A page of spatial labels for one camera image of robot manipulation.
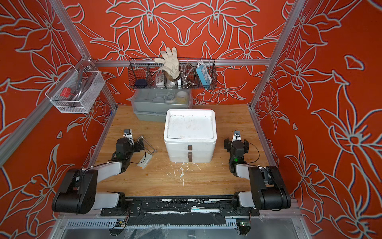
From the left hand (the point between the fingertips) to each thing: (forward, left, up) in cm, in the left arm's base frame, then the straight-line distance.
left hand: (134, 138), depth 92 cm
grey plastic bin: (+21, -7, +10) cm, 24 cm away
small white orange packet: (-11, -9, -5) cm, 15 cm away
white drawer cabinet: (-5, -36, +15) cm, 39 cm away
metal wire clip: (-4, -12, -7) cm, 15 cm away
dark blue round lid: (+34, +1, +18) cm, 39 cm away
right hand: (+4, -63, +2) cm, 63 cm away
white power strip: (+31, -14, +23) cm, 41 cm away
